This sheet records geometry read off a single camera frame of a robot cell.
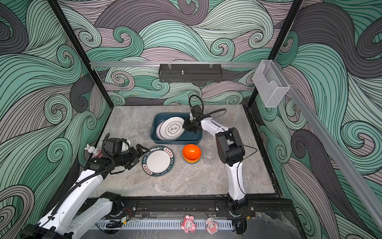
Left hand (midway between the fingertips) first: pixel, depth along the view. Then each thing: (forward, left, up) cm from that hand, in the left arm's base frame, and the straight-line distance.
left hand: (145, 153), depth 78 cm
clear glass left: (+24, +9, -11) cm, 28 cm away
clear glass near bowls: (+6, -36, -10) cm, 38 cm away
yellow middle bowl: (0, -25, -10) cm, 27 cm away
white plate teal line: (+24, -10, -10) cm, 28 cm away
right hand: (+24, -19, -7) cm, 31 cm away
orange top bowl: (+5, -25, -9) cm, 27 cm away
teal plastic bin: (+18, -22, -11) cm, 30 cm away
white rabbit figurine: (+6, +35, -8) cm, 37 cm away
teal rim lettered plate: (+1, -4, -13) cm, 14 cm away
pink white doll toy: (-30, -34, -10) cm, 47 cm away
